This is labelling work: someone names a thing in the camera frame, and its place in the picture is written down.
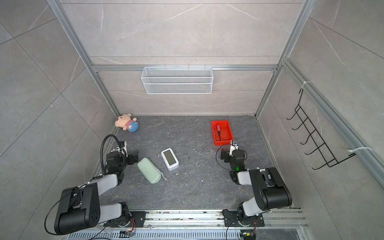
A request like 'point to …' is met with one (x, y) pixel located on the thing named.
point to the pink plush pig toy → (125, 121)
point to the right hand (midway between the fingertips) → (230, 147)
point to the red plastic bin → (222, 132)
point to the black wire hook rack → (322, 149)
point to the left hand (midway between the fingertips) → (128, 148)
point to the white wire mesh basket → (177, 80)
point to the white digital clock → (170, 159)
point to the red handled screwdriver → (218, 129)
